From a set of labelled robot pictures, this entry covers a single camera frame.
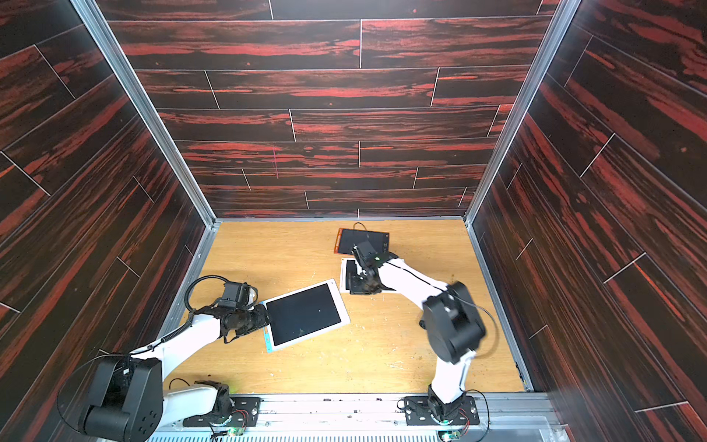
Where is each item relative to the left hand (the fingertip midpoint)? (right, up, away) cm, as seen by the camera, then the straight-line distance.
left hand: (270, 318), depth 90 cm
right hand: (+31, +10, +3) cm, 32 cm away
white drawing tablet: (+27, +16, +14) cm, 34 cm away
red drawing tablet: (+26, +27, +25) cm, 45 cm away
